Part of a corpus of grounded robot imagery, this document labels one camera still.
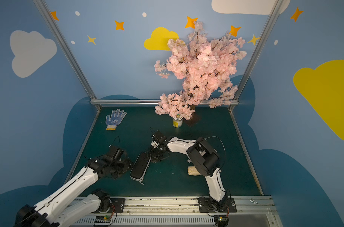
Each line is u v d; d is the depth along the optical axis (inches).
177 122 41.2
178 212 28.9
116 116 45.2
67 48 33.2
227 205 28.8
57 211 16.7
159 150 31.5
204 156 21.5
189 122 43.7
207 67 23.7
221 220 28.9
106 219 28.3
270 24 29.5
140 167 34.7
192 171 33.0
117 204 29.5
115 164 25.7
